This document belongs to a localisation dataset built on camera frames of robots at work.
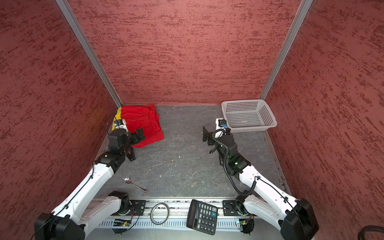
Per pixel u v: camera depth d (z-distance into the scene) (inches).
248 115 41.9
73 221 15.7
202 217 27.8
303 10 28.5
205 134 26.3
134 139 28.1
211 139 26.0
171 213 28.9
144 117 41.8
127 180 31.9
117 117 43.2
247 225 28.0
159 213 28.7
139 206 29.2
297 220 15.2
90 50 34.5
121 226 28.5
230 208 29.1
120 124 26.4
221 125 24.4
